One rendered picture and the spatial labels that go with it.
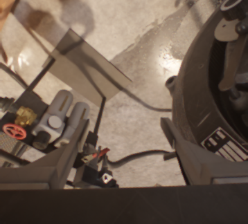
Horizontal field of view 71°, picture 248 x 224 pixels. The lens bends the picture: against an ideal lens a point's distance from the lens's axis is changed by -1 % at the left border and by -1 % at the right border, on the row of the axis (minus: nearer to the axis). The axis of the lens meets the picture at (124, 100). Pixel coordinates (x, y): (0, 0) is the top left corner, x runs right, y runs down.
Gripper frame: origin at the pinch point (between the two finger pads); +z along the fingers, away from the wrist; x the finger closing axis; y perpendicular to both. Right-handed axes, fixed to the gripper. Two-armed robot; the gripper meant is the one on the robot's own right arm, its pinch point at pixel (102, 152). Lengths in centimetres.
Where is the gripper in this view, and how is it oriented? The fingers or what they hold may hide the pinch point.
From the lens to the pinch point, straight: 65.8
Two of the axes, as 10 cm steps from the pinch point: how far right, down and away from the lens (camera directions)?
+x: -7.2, -5.7, -4.0
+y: 6.9, -5.1, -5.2
